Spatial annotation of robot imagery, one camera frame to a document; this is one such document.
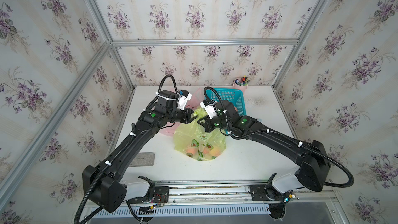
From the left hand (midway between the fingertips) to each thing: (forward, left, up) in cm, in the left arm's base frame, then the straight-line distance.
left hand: (197, 115), depth 73 cm
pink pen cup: (+38, -32, -15) cm, 52 cm away
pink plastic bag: (+3, +1, +8) cm, 9 cm away
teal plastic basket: (+29, -27, -20) cm, 44 cm away
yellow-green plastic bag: (-8, +2, -11) cm, 13 cm away
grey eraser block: (-13, +29, -23) cm, 39 cm away
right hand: (-1, -2, -4) cm, 4 cm away
